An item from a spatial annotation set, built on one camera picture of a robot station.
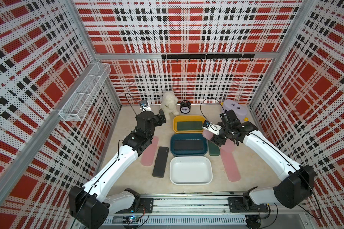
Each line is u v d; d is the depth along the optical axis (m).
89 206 0.37
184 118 1.10
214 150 0.93
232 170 0.86
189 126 1.11
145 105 0.62
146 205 0.74
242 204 0.67
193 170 0.86
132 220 0.69
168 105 1.00
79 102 0.91
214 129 0.68
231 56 0.88
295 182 0.40
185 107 1.11
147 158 0.91
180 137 0.98
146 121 0.53
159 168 0.87
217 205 0.75
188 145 0.95
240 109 1.04
